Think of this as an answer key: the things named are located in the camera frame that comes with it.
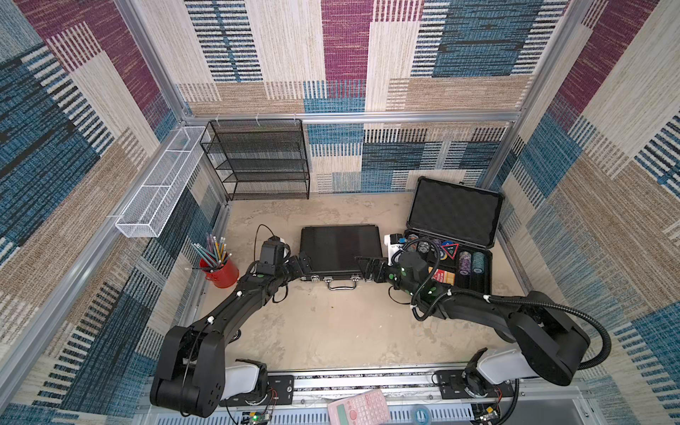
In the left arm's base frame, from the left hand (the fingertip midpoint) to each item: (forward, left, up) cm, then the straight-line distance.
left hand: (304, 264), depth 89 cm
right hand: (-2, -21, +3) cm, 21 cm away
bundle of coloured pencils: (+2, +31, +1) cm, 31 cm away
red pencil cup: (-1, +28, -5) cm, 29 cm away
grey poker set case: (+17, -58, -1) cm, 61 cm away
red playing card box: (-2, -47, -6) cm, 48 cm away
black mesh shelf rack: (+44, +20, +10) cm, 49 cm away
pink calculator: (-39, -19, -8) cm, 44 cm away
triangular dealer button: (+9, -53, -6) cm, 54 cm away
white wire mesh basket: (+4, +39, +25) cm, 46 cm away
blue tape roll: (-40, -31, -9) cm, 51 cm away
